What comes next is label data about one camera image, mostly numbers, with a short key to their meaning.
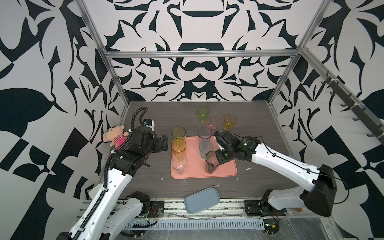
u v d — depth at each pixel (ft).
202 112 3.55
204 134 2.84
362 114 1.79
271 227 2.32
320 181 1.35
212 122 3.36
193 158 3.00
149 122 2.04
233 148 1.88
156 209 2.44
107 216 1.38
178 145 2.94
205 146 2.87
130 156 1.65
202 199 2.47
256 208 2.45
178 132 2.80
